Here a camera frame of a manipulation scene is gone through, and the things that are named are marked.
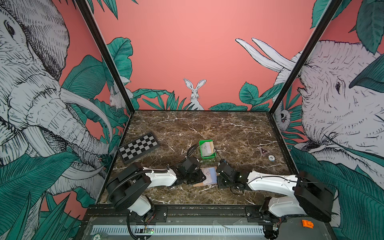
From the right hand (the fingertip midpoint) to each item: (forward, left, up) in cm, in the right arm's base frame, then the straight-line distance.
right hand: (216, 181), depth 84 cm
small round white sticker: (+16, -37, -2) cm, 41 cm away
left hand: (+2, +5, +2) cm, 6 cm away
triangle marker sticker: (+21, -33, -2) cm, 39 cm away
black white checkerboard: (+18, +53, +4) cm, 56 cm away
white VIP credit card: (+6, +6, 0) cm, 8 cm away
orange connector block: (-20, -42, +1) cm, 47 cm away
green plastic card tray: (+25, +9, +2) cm, 27 cm away
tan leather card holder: (+4, +3, +1) cm, 5 cm away
